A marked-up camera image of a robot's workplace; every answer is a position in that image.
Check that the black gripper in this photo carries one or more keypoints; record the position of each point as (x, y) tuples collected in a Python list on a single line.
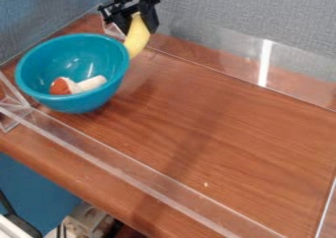
[(118, 11)]

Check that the yellow toy banana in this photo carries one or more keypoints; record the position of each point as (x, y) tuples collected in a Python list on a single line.
[(138, 35)]

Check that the blue bowl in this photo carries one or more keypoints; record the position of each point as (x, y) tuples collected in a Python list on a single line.
[(76, 56)]

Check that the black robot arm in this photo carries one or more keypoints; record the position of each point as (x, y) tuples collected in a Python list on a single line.
[(118, 11)]

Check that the red and white toy mushroom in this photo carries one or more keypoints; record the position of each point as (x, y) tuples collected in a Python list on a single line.
[(64, 86)]

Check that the clear acrylic table barrier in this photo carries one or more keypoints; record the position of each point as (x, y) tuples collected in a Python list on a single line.
[(214, 147)]

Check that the white power strip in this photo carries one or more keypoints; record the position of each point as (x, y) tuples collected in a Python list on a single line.
[(87, 222)]

